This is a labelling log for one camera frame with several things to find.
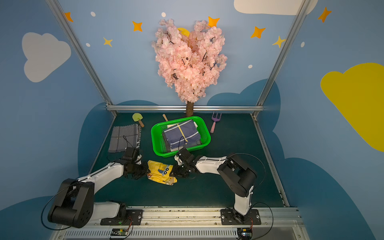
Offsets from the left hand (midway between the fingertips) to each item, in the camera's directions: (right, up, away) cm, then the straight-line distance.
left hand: (151, 169), depth 90 cm
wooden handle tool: (+3, +34, +28) cm, 44 cm away
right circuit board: (+52, -27, -18) cm, 61 cm away
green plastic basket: (+2, +14, +8) cm, 17 cm away
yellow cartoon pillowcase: (+6, -2, -2) cm, 7 cm away
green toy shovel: (-20, +34, +30) cm, 50 cm away
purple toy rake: (+44, +32, +29) cm, 62 cm away
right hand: (+13, -2, -4) cm, 14 cm away
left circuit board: (-10, -26, -18) cm, 33 cm away
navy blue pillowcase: (+19, +20, +11) cm, 30 cm away
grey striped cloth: (-26, +19, +17) cm, 36 cm away
